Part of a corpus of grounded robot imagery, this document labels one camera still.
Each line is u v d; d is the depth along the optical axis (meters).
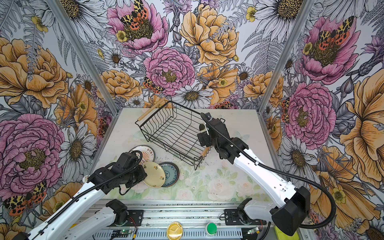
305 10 0.73
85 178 0.76
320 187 0.39
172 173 0.88
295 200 0.39
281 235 0.69
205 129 1.03
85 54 0.89
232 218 0.73
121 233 0.71
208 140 0.67
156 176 0.84
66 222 0.43
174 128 1.08
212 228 0.64
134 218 0.74
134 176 0.65
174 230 0.70
